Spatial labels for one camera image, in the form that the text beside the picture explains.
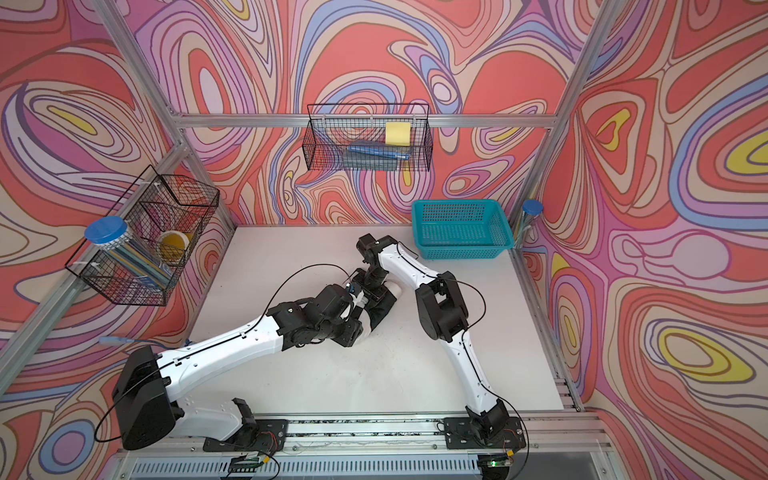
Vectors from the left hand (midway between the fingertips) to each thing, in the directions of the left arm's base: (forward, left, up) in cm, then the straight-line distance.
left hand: (359, 327), depth 79 cm
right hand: (+11, +2, -8) cm, 14 cm away
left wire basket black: (+22, +51, +20) cm, 59 cm away
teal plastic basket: (+49, -38, -11) cm, 63 cm away
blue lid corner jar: (+42, -58, +5) cm, 72 cm away
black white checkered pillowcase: (+8, -3, -7) cm, 11 cm away
